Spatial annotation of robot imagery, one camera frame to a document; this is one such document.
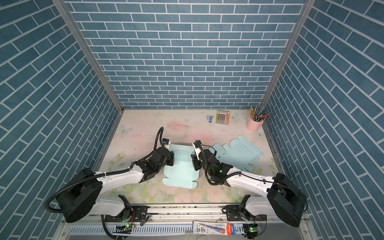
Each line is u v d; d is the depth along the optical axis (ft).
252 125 3.42
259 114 3.39
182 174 2.84
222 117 3.75
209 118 3.72
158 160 2.17
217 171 2.02
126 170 1.80
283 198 1.37
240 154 3.16
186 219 2.42
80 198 1.38
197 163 2.37
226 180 1.86
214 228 2.28
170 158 2.60
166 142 2.54
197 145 2.32
